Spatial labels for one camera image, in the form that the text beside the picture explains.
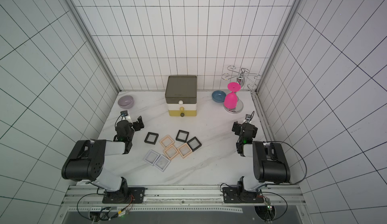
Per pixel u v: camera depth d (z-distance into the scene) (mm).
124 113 813
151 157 854
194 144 917
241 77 880
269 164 450
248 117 808
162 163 832
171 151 870
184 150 880
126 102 1095
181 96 894
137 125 851
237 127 874
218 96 1139
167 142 912
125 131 715
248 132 712
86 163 449
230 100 892
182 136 934
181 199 725
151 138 929
